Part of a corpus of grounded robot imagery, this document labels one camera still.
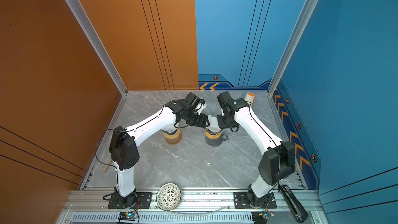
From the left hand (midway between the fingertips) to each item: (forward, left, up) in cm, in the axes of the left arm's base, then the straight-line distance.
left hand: (207, 123), depth 84 cm
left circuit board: (-40, +36, -17) cm, 57 cm away
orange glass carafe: (-3, +20, -15) cm, 25 cm away
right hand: (-1, -8, 0) cm, 9 cm away
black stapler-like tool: (-37, -40, -11) cm, 55 cm away
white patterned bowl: (-33, +18, -15) cm, 41 cm away
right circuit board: (-40, -25, -16) cm, 50 cm away
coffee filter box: (+27, -30, -9) cm, 42 cm away
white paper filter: (-1, -4, -2) cm, 4 cm away
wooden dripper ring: (-5, -3, -5) cm, 7 cm away
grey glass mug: (-6, -5, -11) cm, 14 cm away
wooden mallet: (-19, +55, -16) cm, 60 cm away
